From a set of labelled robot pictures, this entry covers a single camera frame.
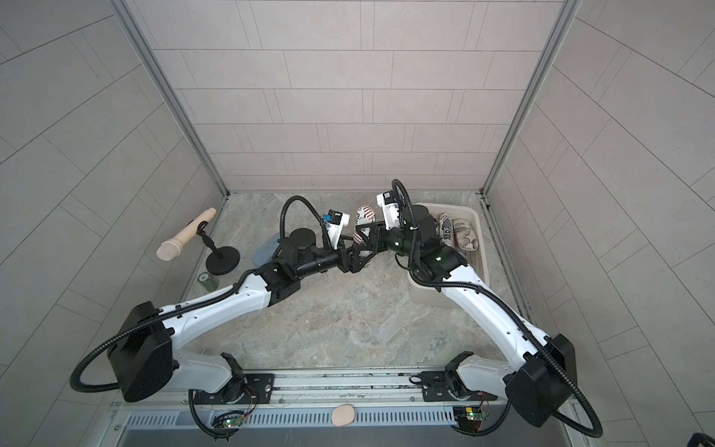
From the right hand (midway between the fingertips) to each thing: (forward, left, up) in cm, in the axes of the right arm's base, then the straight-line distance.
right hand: (360, 229), depth 71 cm
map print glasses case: (+5, -32, -13) cm, 34 cm away
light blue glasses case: (+12, +35, -25) cm, 44 cm away
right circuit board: (-37, -24, -29) cm, 53 cm away
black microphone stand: (+9, +48, -24) cm, 55 cm away
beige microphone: (-1, +49, -1) cm, 49 cm away
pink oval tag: (-36, +7, -27) cm, 45 cm away
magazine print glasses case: (+1, -2, +5) cm, 5 cm away
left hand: (-4, -3, -3) cm, 6 cm away
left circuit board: (-36, +34, -24) cm, 55 cm away
